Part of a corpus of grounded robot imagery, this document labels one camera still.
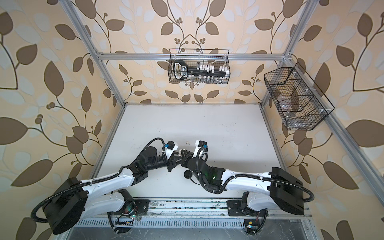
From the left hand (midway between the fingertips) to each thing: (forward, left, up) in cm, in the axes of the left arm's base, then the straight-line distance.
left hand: (185, 156), depth 76 cm
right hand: (0, +2, +3) cm, 3 cm away
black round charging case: (-5, -1, -14) cm, 15 cm away
